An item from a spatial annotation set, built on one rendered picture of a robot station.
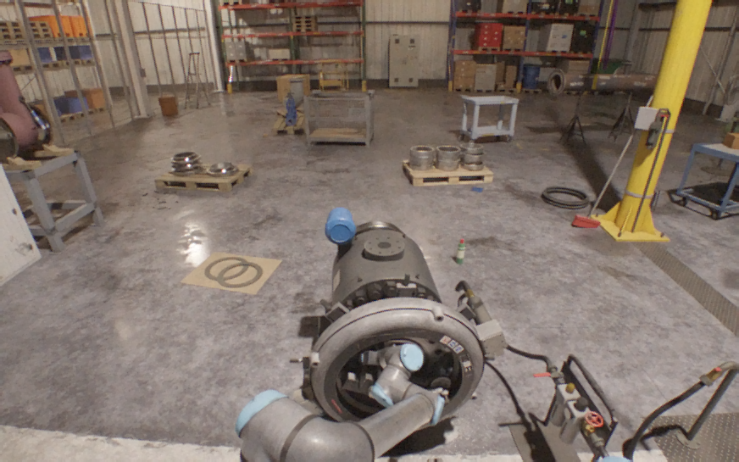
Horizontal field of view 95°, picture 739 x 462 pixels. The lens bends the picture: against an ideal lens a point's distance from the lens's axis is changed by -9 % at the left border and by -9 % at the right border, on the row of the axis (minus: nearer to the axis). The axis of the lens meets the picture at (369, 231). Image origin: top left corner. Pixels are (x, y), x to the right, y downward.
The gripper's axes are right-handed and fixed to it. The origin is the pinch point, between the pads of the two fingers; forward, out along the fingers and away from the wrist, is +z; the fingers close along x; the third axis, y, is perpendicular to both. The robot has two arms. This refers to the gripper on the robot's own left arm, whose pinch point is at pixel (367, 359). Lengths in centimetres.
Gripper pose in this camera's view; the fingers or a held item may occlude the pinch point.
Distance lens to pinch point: 163.2
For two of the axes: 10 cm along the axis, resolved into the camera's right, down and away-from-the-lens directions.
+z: -4.8, 3.2, 8.2
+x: -8.8, -2.5, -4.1
